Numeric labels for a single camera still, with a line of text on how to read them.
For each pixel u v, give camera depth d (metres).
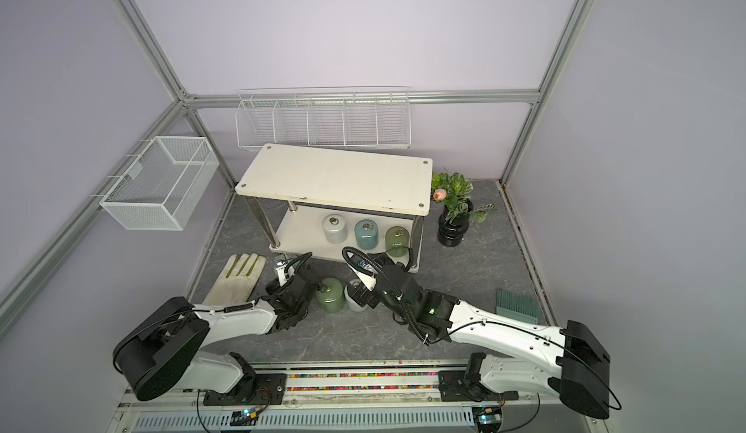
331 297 0.82
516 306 0.87
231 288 0.91
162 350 0.43
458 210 0.81
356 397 0.74
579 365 0.40
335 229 0.91
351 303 0.83
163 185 0.76
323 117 0.99
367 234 0.90
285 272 0.77
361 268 0.58
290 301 0.69
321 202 0.70
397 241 0.88
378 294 0.63
